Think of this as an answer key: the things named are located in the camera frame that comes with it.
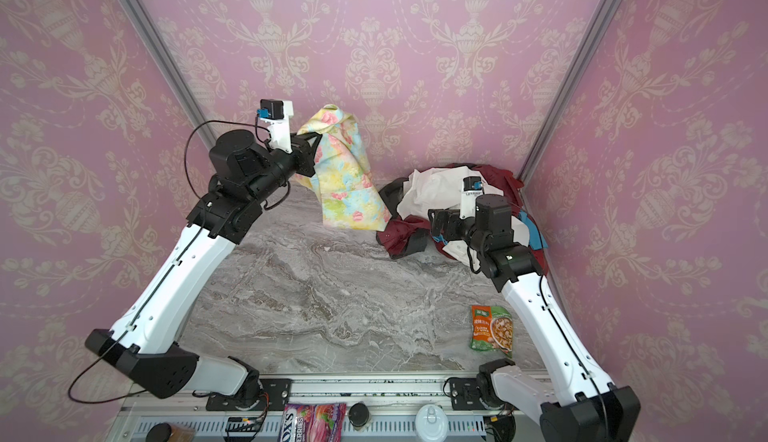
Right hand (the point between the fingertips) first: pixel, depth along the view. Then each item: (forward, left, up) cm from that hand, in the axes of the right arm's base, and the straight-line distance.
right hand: (447, 209), depth 74 cm
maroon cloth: (+9, +14, -22) cm, 28 cm away
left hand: (+5, +28, +21) cm, 35 cm away
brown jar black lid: (-41, +62, -20) cm, 77 cm away
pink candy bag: (-40, +34, -26) cm, 59 cm away
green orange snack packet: (-21, -13, -28) cm, 37 cm away
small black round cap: (-40, +23, -18) cm, 49 cm away
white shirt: (+24, -3, -17) cm, 29 cm away
